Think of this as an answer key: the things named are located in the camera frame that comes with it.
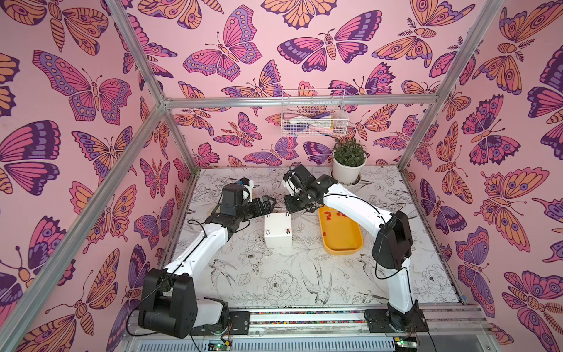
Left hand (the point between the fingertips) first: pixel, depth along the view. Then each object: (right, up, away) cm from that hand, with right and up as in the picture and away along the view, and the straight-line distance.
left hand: (269, 201), depth 85 cm
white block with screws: (+3, -11, -1) cm, 11 cm away
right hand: (+7, -1, +3) cm, 8 cm away
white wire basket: (+19, +38, +11) cm, 44 cm away
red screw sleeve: (+7, -11, -1) cm, 13 cm away
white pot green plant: (+36, +18, +18) cm, 44 cm away
